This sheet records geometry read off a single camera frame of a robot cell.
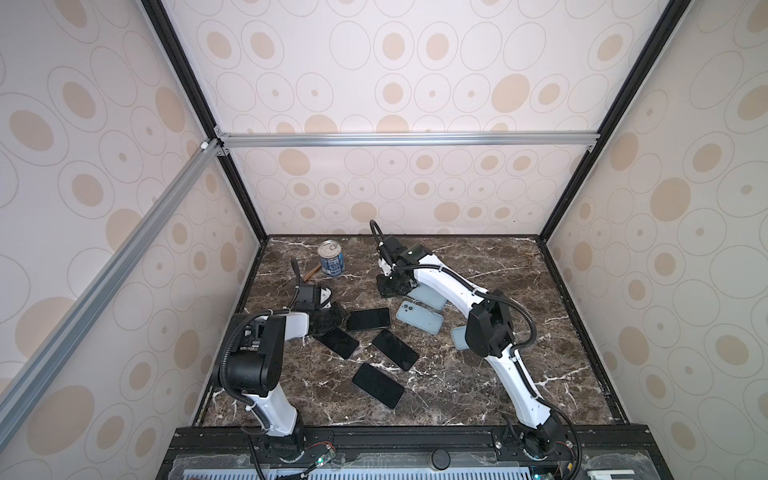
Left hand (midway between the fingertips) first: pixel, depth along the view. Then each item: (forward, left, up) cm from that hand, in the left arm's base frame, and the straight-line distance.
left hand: (357, 308), depth 96 cm
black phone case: (-1, -4, -5) cm, 6 cm away
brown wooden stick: (+17, +18, -4) cm, 25 cm away
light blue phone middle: (-1, -20, -4) cm, 21 cm away
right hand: (+4, -8, +3) cm, 9 cm away
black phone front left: (-23, -8, -2) cm, 24 cm away
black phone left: (-11, +5, -2) cm, 12 cm away
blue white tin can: (+16, +9, +6) cm, 19 cm away
